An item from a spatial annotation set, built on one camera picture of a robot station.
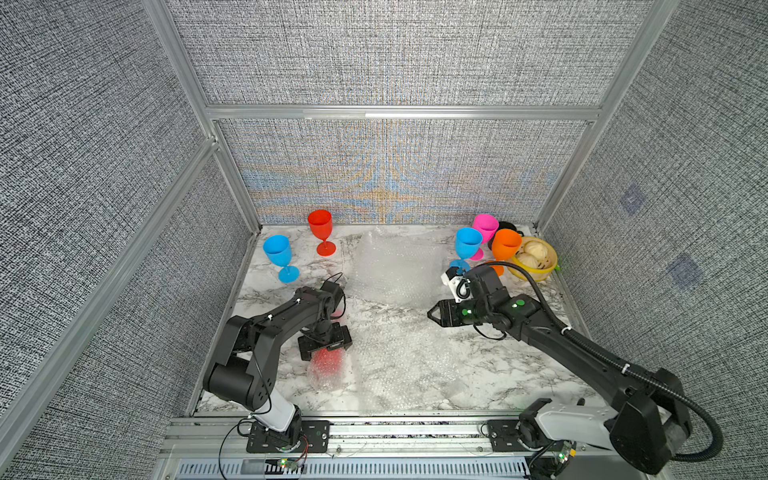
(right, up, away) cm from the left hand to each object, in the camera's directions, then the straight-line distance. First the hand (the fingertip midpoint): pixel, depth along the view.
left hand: (338, 349), depth 87 cm
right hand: (+27, +14, -8) cm, 31 cm away
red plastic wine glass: (-8, +38, +14) cm, 41 cm away
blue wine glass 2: (+40, +31, +8) cm, 52 cm away
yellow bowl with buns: (+66, +27, +17) cm, 74 cm away
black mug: (+54, +37, +11) cm, 67 cm away
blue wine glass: (-20, +30, +9) cm, 37 cm away
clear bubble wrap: (+19, -5, -3) cm, 20 cm away
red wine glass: (-1, -2, -10) cm, 11 cm away
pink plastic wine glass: (+49, +38, +16) cm, 64 cm away
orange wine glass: (+52, +30, +8) cm, 60 cm away
